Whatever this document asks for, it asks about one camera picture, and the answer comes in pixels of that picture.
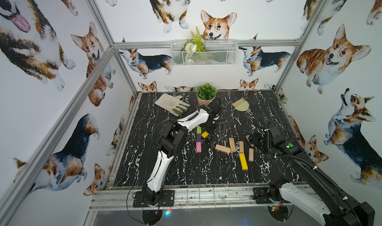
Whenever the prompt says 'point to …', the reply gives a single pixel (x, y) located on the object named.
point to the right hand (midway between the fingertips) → (250, 137)
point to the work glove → (173, 104)
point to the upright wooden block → (232, 145)
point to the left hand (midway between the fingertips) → (210, 127)
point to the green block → (198, 129)
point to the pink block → (198, 145)
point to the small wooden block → (241, 147)
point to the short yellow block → (205, 134)
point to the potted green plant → (205, 94)
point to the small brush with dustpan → (242, 105)
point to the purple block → (198, 137)
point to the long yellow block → (243, 162)
